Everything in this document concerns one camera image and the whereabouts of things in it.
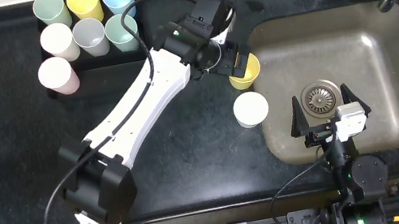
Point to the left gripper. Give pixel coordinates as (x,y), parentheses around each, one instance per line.
(225,60)

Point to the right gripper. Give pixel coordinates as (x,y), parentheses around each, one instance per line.
(317,137)

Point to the yellow cup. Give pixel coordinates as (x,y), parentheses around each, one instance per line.
(83,2)
(244,82)

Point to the white cup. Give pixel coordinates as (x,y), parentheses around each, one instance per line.
(250,109)
(57,42)

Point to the pink cup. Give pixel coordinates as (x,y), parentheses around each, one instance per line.
(58,76)

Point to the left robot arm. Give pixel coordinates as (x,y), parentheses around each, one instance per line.
(134,115)

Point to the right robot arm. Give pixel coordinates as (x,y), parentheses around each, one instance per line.
(367,173)

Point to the steel sink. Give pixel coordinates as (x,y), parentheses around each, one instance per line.
(379,55)

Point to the green cup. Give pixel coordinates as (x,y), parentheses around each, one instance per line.
(50,8)
(120,35)

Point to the black tray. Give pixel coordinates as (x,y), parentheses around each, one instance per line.
(114,73)

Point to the grey cup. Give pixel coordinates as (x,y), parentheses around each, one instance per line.
(89,36)

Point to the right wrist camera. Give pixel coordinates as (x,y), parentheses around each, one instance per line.
(350,120)

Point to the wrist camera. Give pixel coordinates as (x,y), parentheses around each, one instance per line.
(229,26)
(350,120)

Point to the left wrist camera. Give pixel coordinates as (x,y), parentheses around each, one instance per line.
(229,26)

